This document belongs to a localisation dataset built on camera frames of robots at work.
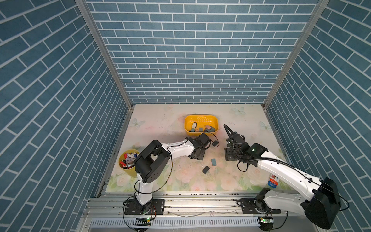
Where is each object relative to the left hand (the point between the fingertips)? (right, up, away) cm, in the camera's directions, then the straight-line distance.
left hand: (202, 157), depth 92 cm
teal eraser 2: (+8, +17, +10) cm, 21 cm away
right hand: (+16, +5, -10) cm, 19 cm away
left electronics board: (-31, -27, -20) cm, 46 cm away
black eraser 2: (+2, -6, -5) cm, 9 cm away
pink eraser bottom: (-3, +16, +12) cm, 20 cm away
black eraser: (+9, +8, +7) cm, 14 cm away
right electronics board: (+32, -29, -19) cm, 47 cm away
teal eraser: (+7, -3, -3) cm, 9 cm away
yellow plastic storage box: (+2, +23, +19) cm, 30 cm away
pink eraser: (+5, +19, +12) cm, 23 cm away
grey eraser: (0, +17, +14) cm, 22 cm away
